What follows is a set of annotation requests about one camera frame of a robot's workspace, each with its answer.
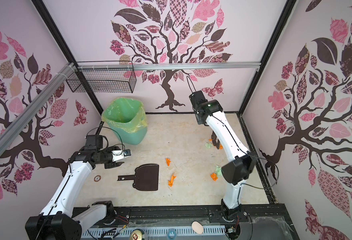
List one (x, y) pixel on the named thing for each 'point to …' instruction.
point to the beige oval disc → (197, 227)
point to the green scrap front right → (218, 170)
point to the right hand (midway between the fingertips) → (210, 114)
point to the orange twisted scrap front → (170, 182)
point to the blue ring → (171, 233)
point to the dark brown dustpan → (146, 177)
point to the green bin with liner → (128, 117)
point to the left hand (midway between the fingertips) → (119, 156)
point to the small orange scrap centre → (168, 161)
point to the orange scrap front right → (214, 176)
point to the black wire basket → (103, 76)
